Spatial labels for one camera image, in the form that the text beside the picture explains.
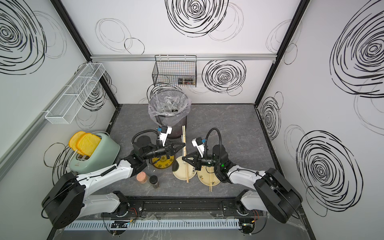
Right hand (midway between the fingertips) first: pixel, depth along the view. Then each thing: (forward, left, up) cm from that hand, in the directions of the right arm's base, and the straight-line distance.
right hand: (184, 159), depth 73 cm
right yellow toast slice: (+6, +50, +4) cm, 51 cm away
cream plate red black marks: (-2, -10, -17) cm, 20 cm away
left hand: (+4, -1, +6) cm, 7 cm away
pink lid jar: (-7, +20, -5) cm, 22 cm away
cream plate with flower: (-1, +3, -16) cm, 16 cm away
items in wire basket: (+43, +1, +16) cm, 45 cm away
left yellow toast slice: (+6, +56, +6) cm, 56 cm away
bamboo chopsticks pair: (-6, -14, -15) cm, 22 cm away
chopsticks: (+6, 0, +8) cm, 10 cm away
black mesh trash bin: (+21, +6, +3) cm, 22 cm away
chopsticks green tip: (-2, -1, -15) cm, 15 cm away
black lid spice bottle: (-8, +15, -7) cm, 18 cm away
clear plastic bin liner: (+37, +14, 0) cm, 40 cm away
